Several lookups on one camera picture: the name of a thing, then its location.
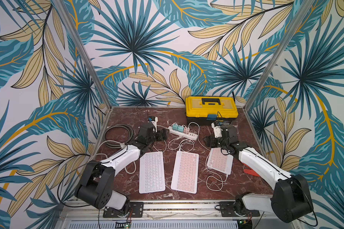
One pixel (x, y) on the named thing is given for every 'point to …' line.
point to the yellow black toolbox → (203, 110)
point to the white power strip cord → (115, 141)
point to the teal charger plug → (178, 128)
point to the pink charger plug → (186, 130)
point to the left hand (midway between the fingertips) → (164, 132)
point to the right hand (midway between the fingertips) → (208, 137)
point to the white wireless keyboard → (151, 175)
